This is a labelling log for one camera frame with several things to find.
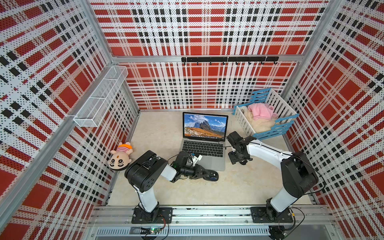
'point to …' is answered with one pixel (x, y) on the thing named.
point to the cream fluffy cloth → (258, 125)
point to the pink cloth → (262, 111)
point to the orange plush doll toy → (120, 158)
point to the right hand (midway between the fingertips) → (239, 157)
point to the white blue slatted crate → (281, 127)
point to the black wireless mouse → (213, 176)
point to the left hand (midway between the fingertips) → (209, 174)
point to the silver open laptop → (205, 134)
